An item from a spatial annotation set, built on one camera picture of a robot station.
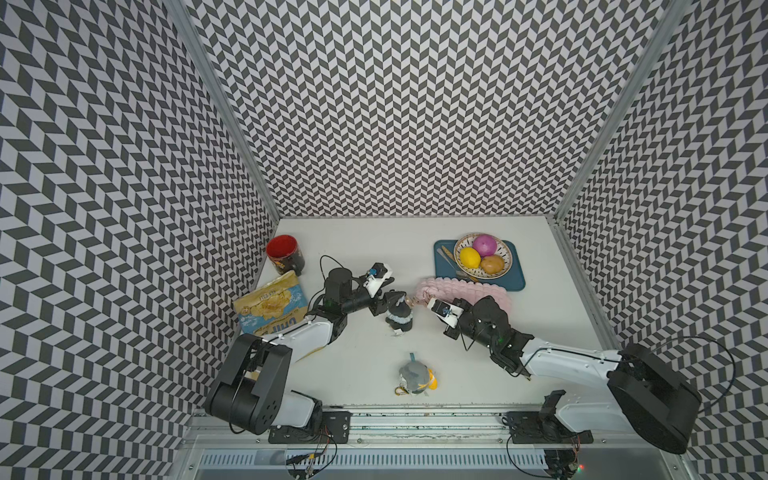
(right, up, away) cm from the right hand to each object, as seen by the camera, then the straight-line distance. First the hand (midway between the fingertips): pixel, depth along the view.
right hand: (435, 304), depth 82 cm
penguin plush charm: (-10, -4, +2) cm, 11 cm away
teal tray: (+6, +9, +23) cm, 26 cm away
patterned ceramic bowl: (+27, +15, +23) cm, 39 cm away
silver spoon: (+11, +7, +19) cm, 23 cm away
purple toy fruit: (+20, +17, +20) cm, 32 cm away
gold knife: (+9, +11, +20) cm, 25 cm away
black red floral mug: (-46, +13, +12) cm, 50 cm away
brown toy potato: (+21, +10, +17) cm, 29 cm away
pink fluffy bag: (+5, +3, +7) cm, 9 cm away
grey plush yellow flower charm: (-6, -17, -8) cm, 20 cm away
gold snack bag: (-48, -2, +9) cm, 49 cm away
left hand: (-11, +5, +3) cm, 12 cm away
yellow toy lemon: (+14, +12, +19) cm, 27 cm away
